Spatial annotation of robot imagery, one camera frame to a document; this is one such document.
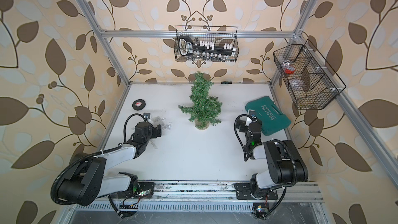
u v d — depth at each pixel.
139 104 1.08
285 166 0.44
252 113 0.79
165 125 0.98
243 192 0.74
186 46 0.85
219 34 0.91
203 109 0.76
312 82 0.73
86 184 0.42
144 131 0.72
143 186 0.76
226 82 1.24
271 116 0.96
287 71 0.81
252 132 0.69
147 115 0.80
